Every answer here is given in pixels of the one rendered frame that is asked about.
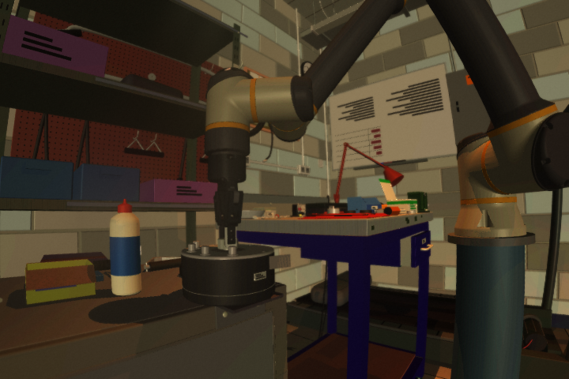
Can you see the cream glue bottle blue label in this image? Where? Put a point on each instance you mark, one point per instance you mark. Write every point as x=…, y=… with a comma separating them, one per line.
x=125, y=256

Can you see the grey latch lever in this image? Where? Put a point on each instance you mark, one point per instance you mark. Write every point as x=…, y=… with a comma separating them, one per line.
x=279, y=262

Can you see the grey electrical cabinet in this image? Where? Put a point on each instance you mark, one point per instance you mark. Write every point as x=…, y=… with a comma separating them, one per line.
x=469, y=118

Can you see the round combination lock body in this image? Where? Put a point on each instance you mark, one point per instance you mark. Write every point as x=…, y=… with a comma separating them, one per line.
x=227, y=279

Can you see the red mat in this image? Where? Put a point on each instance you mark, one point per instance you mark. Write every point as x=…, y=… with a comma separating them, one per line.
x=346, y=215

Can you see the blue storage box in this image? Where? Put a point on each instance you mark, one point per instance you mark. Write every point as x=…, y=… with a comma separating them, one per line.
x=106, y=184
x=35, y=179

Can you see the dark green box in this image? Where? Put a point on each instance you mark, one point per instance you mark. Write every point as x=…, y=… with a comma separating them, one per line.
x=419, y=201

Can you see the grey wall socket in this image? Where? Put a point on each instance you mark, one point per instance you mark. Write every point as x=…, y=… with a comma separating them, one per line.
x=304, y=169

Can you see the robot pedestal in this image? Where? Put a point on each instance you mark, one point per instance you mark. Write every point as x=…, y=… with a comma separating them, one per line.
x=489, y=312

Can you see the white notice board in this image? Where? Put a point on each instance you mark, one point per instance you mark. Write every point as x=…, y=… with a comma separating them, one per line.
x=408, y=137

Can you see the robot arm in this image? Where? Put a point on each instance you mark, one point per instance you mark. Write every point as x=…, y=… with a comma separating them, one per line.
x=275, y=99

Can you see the small purple box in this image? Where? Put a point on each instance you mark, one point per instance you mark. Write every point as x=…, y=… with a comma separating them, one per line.
x=178, y=192

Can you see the blue vise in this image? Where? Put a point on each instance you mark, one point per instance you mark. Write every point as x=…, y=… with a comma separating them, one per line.
x=362, y=204

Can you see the orange cylinder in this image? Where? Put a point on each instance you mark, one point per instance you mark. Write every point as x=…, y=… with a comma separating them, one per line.
x=390, y=210

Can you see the red desk lamp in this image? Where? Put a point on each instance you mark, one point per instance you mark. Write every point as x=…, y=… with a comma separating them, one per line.
x=394, y=176

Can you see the grey sack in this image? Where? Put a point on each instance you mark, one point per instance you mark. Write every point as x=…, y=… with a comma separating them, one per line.
x=329, y=294

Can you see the red pegboard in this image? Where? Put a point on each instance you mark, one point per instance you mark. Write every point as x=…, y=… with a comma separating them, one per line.
x=61, y=137

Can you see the dark metal shelf unit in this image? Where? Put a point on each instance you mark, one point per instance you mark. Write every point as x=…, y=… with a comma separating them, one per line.
x=123, y=113

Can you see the yellow and brown box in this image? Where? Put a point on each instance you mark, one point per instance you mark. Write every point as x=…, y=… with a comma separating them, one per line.
x=59, y=282

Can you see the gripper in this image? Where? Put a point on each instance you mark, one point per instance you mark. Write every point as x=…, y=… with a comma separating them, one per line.
x=226, y=166

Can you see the green and white box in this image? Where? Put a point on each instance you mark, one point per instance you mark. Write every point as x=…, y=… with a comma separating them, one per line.
x=400, y=204

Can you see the black hanger bar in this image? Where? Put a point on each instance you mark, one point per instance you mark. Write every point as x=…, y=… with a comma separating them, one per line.
x=144, y=151

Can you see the blue table grey top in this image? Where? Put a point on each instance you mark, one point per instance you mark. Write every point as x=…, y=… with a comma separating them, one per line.
x=358, y=284

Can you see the large purple box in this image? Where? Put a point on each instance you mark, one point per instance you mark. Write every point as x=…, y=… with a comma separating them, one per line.
x=47, y=45

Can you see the grey workbench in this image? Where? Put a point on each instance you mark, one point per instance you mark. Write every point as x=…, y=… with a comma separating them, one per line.
x=170, y=346

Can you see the dark brown flat box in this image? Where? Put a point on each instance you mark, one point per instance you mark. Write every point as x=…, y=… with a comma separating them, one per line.
x=99, y=260

